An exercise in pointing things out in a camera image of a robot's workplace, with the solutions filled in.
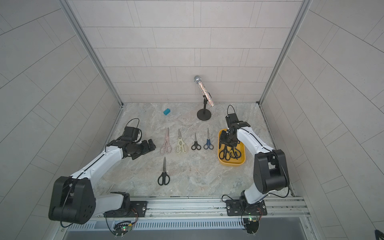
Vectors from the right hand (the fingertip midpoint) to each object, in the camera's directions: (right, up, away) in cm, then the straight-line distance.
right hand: (221, 140), depth 89 cm
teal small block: (-38, +18, +22) cm, 48 cm away
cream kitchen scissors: (-25, -4, +4) cm, 25 cm away
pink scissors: (-34, -4, +4) cm, 35 cm away
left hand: (-41, -4, -2) cm, 41 cm away
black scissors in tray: (+2, -8, 0) cm, 8 cm away
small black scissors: (-15, -4, +5) cm, 17 cm away
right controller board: (+10, -34, -23) cm, 42 cm away
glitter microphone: (-14, +38, +3) cm, 40 cm away
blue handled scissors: (-8, -4, +5) cm, 10 cm away
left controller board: (-48, -35, -23) cm, 64 cm away
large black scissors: (-32, -19, -8) cm, 39 cm away
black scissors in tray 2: (+8, -8, 0) cm, 11 cm away
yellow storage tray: (+6, -12, -4) cm, 14 cm away
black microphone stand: (-10, +15, +20) cm, 27 cm away
